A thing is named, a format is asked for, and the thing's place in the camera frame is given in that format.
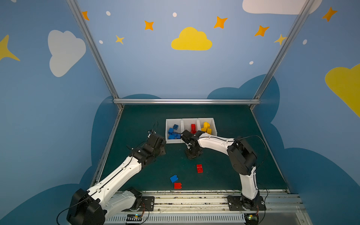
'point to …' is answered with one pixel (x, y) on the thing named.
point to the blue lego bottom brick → (174, 178)
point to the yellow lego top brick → (205, 129)
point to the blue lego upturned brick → (175, 126)
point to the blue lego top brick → (171, 137)
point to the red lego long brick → (193, 130)
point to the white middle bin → (185, 124)
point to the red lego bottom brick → (177, 185)
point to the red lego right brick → (199, 168)
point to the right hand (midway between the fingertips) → (191, 156)
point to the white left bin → (170, 123)
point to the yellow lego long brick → (209, 131)
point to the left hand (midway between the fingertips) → (161, 145)
